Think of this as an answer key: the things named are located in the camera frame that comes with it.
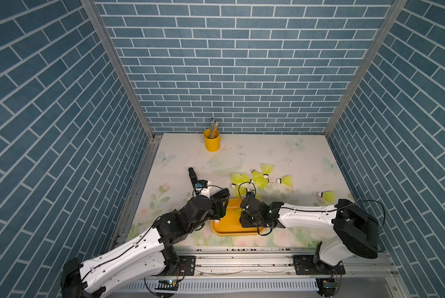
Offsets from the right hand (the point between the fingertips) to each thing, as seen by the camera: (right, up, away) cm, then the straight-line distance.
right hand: (242, 221), depth 84 cm
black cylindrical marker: (-25, +19, +12) cm, 34 cm away
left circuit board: (-29, -21, -12) cm, 38 cm away
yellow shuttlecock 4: (+11, +17, +15) cm, 25 cm away
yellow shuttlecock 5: (-2, +18, +12) cm, 22 cm away
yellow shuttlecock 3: (+15, +22, +19) cm, 32 cm away
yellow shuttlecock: (+46, +9, +11) cm, 48 cm away
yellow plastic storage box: (-5, -3, +3) cm, 7 cm away
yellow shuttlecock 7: (+7, +12, +10) cm, 17 cm away
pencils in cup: (-15, +46, +21) cm, 53 cm away
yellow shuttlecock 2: (+25, +17, +14) cm, 33 cm away
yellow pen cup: (-17, +36, +27) cm, 48 cm away
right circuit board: (+34, -19, -13) cm, 41 cm away
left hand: (-6, +11, -11) cm, 17 cm away
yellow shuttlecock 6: (+1, +13, +10) cm, 16 cm away
